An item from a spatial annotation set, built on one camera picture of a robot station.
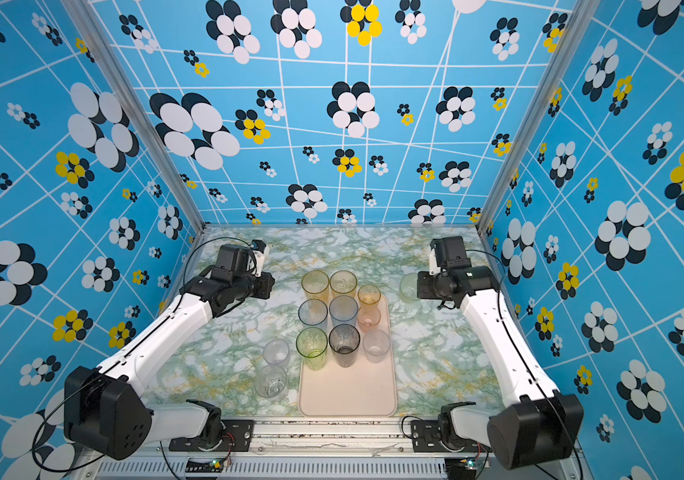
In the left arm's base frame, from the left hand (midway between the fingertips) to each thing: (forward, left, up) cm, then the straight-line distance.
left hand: (273, 278), depth 84 cm
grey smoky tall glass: (-15, -20, -8) cm, 27 cm away
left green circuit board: (-42, +14, -19) cm, 48 cm away
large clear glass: (-23, 0, -17) cm, 29 cm away
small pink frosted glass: (-5, -28, -15) cm, 32 cm away
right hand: (-3, -43, +2) cm, 44 cm away
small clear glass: (-15, 0, -16) cm, 22 cm away
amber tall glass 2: (+3, -20, -7) cm, 21 cm away
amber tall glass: (+4, -11, -9) cm, 15 cm away
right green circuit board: (-42, -49, -17) cm, 67 cm away
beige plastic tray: (-25, -26, -17) cm, 40 cm away
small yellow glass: (+3, -28, -13) cm, 31 cm away
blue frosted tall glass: (-5, -20, -10) cm, 23 cm away
